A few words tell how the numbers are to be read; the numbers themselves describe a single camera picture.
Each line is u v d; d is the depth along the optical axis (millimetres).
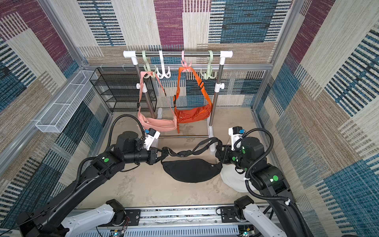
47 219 384
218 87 772
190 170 738
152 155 592
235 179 843
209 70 700
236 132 559
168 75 715
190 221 729
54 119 706
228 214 729
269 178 419
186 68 715
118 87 1083
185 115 989
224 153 550
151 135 617
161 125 912
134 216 732
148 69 703
